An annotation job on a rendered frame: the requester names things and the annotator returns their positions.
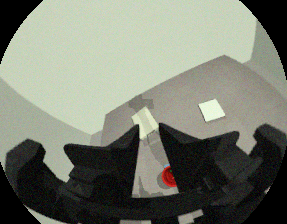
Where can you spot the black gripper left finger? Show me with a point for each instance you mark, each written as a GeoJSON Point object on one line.
{"type": "Point", "coordinates": [119, 157]}

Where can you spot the red translucent cup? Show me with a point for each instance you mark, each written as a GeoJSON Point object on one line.
{"type": "Point", "coordinates": [167, 176]}

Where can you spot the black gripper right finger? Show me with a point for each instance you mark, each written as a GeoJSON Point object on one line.
{"type": "Point", "coordinates": [186, 154]}

